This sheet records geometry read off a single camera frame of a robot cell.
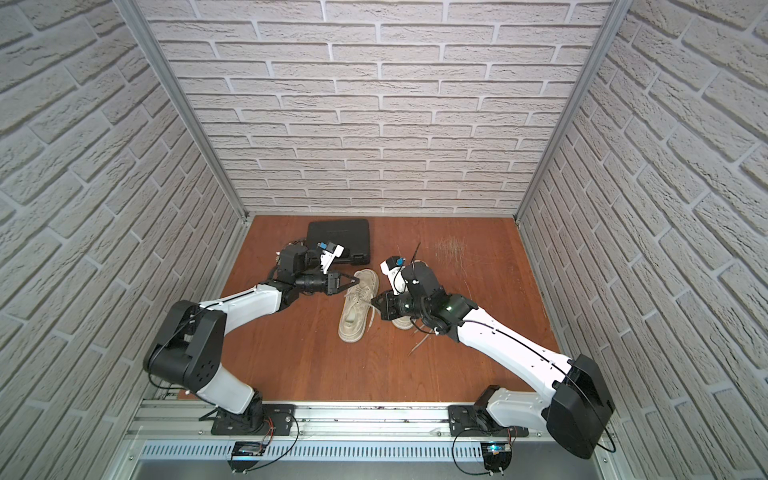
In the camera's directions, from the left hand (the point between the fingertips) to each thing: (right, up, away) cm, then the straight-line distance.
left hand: (361, 279), depth 83 cm
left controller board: (-27, -42, -13) cm, 51 cm away
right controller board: (+34, -41, -13) cm, 55 cm away
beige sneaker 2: (+13, -13, +4) cm, 19 cm away
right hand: (+5, -5, -8) cm, 11 cm away
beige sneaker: (-2, -11, +4) cm, 12 cm away
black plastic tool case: (-6, +13, +27) cm, 31 cm away
